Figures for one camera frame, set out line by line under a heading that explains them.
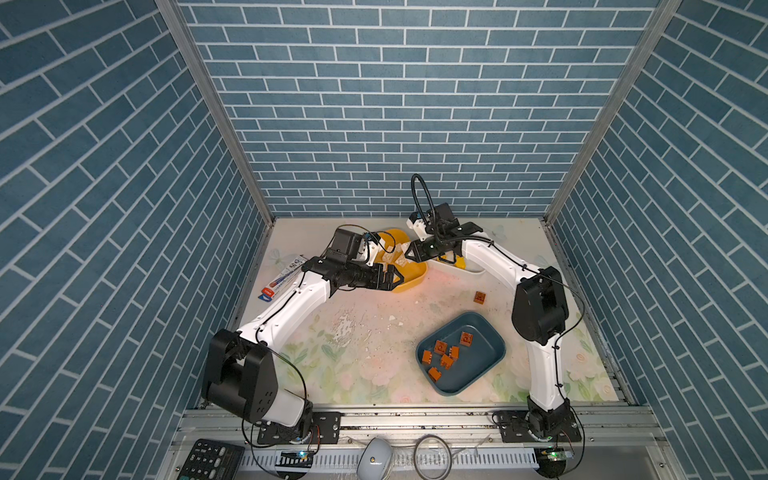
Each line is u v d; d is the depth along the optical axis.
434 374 0.80
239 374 0.42
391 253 0.89
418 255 0.83
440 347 0.87
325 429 0.74
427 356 0.84
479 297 0.97
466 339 0.89
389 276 0.72
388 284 0.72
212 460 0.68
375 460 0.62
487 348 0.87
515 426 0.74
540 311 0.54
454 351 0.84
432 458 0.71
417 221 0.85
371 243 0.74
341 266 0.61
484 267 0.65
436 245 0.80
